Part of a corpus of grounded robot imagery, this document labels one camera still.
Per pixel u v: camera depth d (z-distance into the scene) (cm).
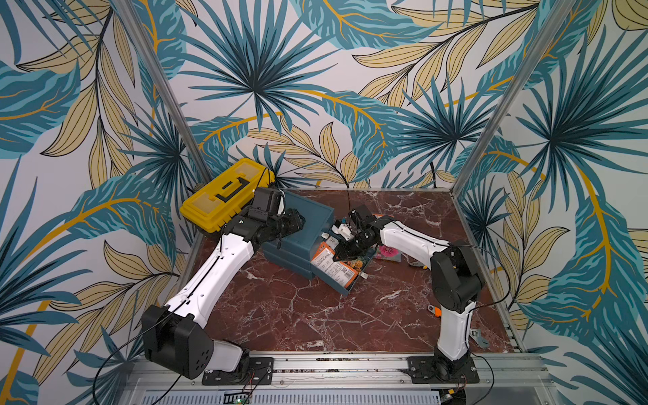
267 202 58
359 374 73
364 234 70
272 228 62
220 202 92
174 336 39
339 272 86
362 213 77
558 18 69
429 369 73
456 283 51
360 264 89
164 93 84
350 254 81
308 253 79
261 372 72
